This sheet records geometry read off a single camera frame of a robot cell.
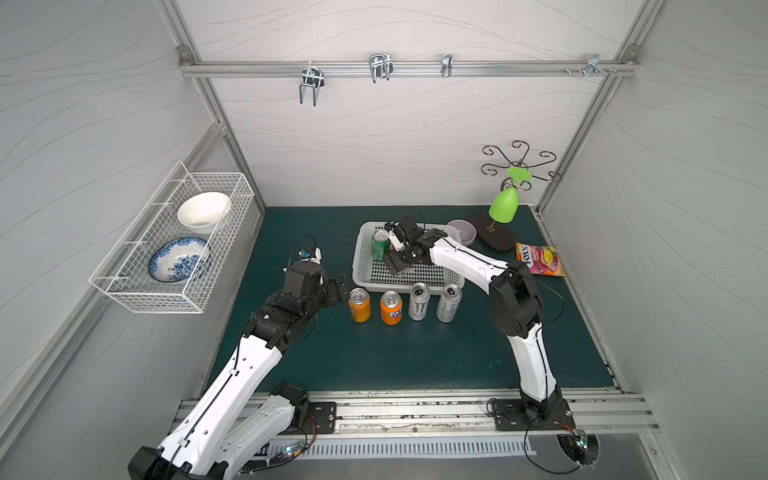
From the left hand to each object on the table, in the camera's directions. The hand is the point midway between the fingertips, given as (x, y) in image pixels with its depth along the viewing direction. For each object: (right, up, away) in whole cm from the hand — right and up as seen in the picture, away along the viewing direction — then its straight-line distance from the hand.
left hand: (332, 280), depth 76 cm
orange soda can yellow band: (+6, -7, +8) cm, 13 cm away
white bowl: (-33, +17, -1) cm, 37 cm away
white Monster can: (+31, -8, +6) cm, 33 cm away
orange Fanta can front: (+15, -9, +7) cm, 19 cm away
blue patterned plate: (-32, +6, -11) cm, 35 cm away
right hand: (+18, +5, +21) cm, 28 cm away
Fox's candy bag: (+68, +3, +26) cm, 73 cm away
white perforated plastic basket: (+9, -2, +26) cm, 27 cm away
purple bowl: (+43, +13, +33) cm, 56 cm away
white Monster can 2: (+23, -7, +6) cm, 25 cm away
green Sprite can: (+11, +8, +22) cm, 26 cm away
